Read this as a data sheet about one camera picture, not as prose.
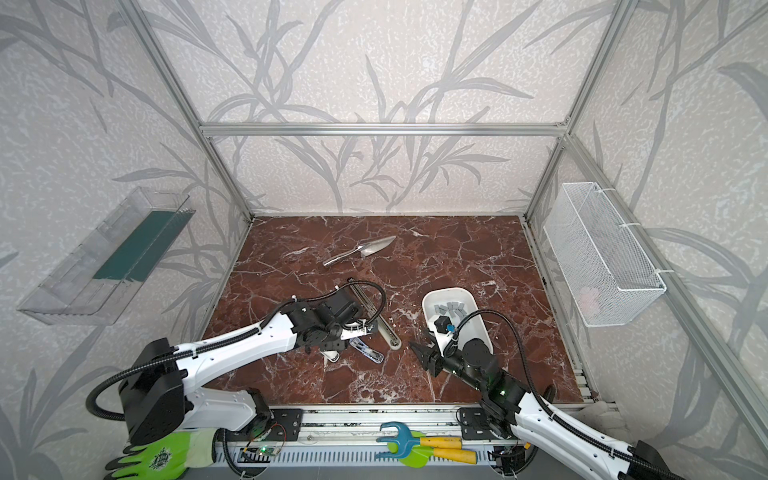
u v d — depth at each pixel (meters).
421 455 0.69
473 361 0.59
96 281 0.64
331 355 0.83
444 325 0.65
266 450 0.71
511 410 0.58
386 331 0.87
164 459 0.68
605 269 0.61
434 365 0.68
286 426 0.72
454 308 0.94
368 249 1.08
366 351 0.85
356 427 0.75
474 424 0.74
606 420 0.74
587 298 0.73
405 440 0.69
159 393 0.39
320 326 0.58
